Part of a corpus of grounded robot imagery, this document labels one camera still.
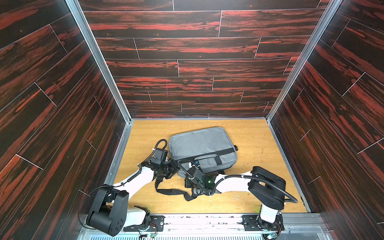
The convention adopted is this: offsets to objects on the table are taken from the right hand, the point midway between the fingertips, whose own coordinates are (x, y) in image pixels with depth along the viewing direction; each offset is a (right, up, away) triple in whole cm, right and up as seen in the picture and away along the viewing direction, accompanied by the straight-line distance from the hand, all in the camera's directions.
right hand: (185, 178), depth 88 cm
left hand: (-2, +7, -1) cm, 7 cm away
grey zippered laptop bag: (+15, +16, +7) cm, 23 cm away
